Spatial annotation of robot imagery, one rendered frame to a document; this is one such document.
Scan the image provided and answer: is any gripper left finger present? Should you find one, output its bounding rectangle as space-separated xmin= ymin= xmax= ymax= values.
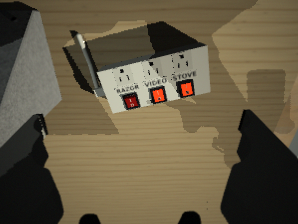
xmin=0 ymin=113 xmax=64 ymax=224

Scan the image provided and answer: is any white power strip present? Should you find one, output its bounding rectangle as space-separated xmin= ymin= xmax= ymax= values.
xmin=76 ymin=33 xmax=211 ymax=113

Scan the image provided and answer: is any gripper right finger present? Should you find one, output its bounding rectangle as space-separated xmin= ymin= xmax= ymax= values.
xmin=220 ymin=109 xmax=298 ymax=224

